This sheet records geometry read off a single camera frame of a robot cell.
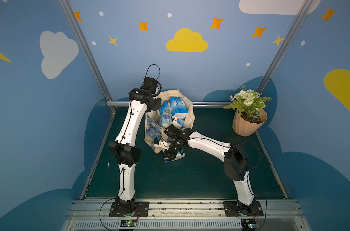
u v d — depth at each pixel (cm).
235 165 51
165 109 93
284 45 83
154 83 64
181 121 89
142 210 75
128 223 70
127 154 52
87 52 85
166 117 84
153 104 71
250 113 95
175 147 73
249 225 71
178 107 86
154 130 84
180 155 75
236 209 74
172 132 70
